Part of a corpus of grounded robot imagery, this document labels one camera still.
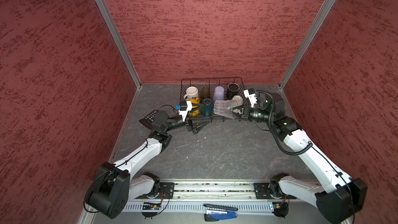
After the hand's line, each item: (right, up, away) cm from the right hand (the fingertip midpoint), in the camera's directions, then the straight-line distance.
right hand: (228, 114), depth 69 cm
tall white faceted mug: (+11, +6, +26) cm, 29 cm away
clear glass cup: (0, +2, +1) cm, 3 cm away
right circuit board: (+25, -45, +2) cm, 51 cm away
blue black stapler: (-6, -44, -2) cm, 44 cm away
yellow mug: (-17, +6, +28) cm, 34 cm away
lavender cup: (-2, +10, +29) cm, 31 cm away
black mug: (+8, +13, +32) cm, 36 cm away
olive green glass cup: (-10, +11, +36) cm, 39 cm away
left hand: (-11, -1, 0) cm, 11 cm away
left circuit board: (-38, -45, +4) cm, 59 cm away
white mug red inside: (-20, +11, +34) cm, 41 cm away
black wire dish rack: (-5, +18, +45) cm, 49 cm away
